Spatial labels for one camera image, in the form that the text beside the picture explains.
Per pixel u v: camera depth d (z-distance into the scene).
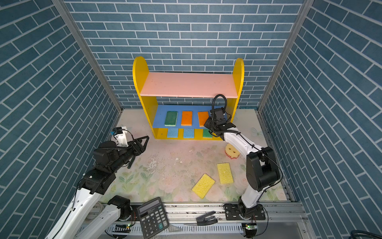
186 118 0.96
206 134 1.03
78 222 0.44
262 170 0.47
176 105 1.24
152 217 0.71
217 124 0.69
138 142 0.62
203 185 0.82
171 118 0.96
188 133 1.03
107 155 0.50
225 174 0.87
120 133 0.61
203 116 0.96
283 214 0.78
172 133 1.02
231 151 0.94
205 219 0.70
